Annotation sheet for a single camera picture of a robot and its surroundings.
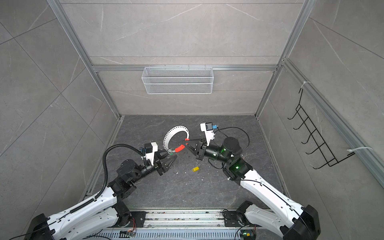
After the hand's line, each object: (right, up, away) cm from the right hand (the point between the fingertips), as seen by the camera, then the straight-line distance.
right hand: (183, 143), depth 60 cm
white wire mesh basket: (-7, +39, +40) cm, 56 cm away
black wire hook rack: (+60, +2, +8) cm, 61 cm away
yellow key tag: (+5, -19, +30) cm, 36 cm away
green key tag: (-6, -5, +5) cm, 10 cm away
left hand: (-5, -4, +5) cm, 8 cm away
